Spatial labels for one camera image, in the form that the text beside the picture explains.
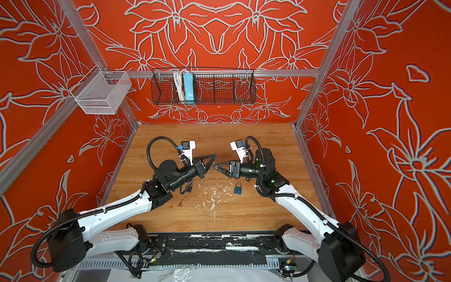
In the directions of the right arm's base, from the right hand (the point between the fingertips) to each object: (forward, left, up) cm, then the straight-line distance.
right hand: (215, 169), depth 66 cm
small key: (-3, +19, -28) cm, 34 cm away
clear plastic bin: (+46, +63, +5) cm, 78 cm away
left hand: (+4, 0, +3) cm, 5 cm away
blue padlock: (+4, -10, -28) cm, 30 cm away
